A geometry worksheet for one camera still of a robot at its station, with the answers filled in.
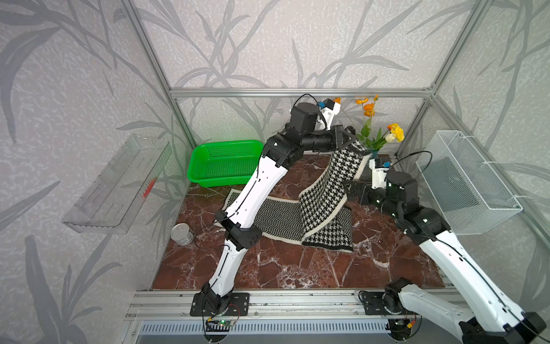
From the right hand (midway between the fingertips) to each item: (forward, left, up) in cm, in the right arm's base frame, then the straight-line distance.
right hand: (354, 181), depth 72 cm
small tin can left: (-7, +66, -24) cm, 71 cm away
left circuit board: (-36, +44, -29) cm, 64 cm away
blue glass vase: (+27, -18, -14) cm, 36 cm away
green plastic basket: (+35, +62, -28) cm, 76 cm away
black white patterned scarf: (-4, +11, -18) cm, 22 cm away
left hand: (+3, +2, +16) cm, 16 cm away
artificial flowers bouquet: (+31, -17, -9) cm, 37 cm away
